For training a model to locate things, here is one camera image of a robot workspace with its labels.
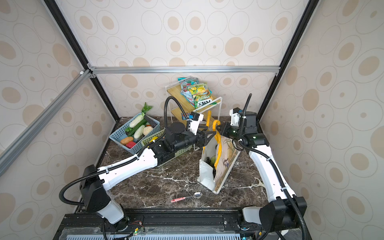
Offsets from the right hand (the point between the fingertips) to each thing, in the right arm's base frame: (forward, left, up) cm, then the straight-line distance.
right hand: (217, 126), depth 76 cm
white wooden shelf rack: (+21, +22, +3) cm, 31 cm away
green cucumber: (+17, +56, -22) cm, 63 cm away
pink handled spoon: (-25, +11, -28) cm, 39 cm away
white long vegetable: (+18, +52, -24) cm, 60 cm away
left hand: (-8, +3, +7) cm, 11 cm away
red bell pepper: (+6, +54, -22) cm, 59 cm away
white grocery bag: (-13, 0, -5) cm, 14 cm away
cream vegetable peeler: (-18, -24, -30) cm, 43 cm away
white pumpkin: (+17, +46, -21) cm, 53 cm away
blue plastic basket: (+14, +66, -24) cm, 72 cm away
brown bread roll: (+10, +59, -23) cm, 64 cm away
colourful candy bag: (+30, +17, +7) cm, 35 cm away
